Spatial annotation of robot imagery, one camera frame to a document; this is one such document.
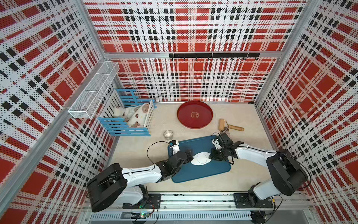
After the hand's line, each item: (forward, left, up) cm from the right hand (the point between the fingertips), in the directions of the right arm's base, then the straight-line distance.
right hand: (211, 156), depth 88 cm
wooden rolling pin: (+24, -12, -1) cm, 27 cm away
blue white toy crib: (+52, +69, +3) cm, 87 cm away
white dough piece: (-1, +7, -1) cm, 7 cm away
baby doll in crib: (+30, +55, +5) cm, 63 cm away
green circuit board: (-30, +38, 0) cm, 48 cm away
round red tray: (+37, +9, -2) cm, 39 cm away
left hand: (+2, +14, +5) cm, 15 cm away
